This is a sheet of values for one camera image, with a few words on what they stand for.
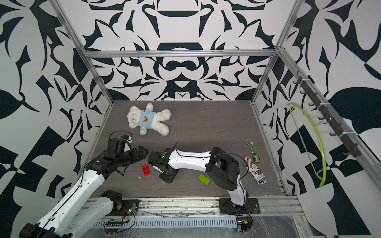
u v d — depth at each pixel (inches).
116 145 23.5
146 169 33.4
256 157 35.2
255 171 32.7
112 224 28.7
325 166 22.6
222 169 18.7
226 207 29.3
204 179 32.7
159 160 23.7
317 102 23.8
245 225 28.1
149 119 39.0
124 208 28.7
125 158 26.0
